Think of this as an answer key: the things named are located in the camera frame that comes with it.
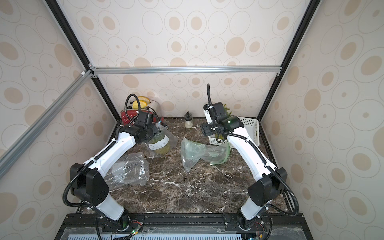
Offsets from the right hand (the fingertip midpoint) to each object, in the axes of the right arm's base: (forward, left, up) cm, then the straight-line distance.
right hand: (206, 127), depth 79 cm
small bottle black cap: (+25, +13, -21) cm, 35 cm away
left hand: (+3, +26, -5) cm, 27 cm away
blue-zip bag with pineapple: (-3, +24, -10) cm, 26 cm away
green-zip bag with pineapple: (0, +9, -24) cm, 26 cm away
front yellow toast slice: (+25, +43, -6) cm, 51 cm away
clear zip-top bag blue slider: (-16, +42, -20) cm, 49 cm away
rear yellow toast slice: (+32, +44, -6) cm, 55 cm away
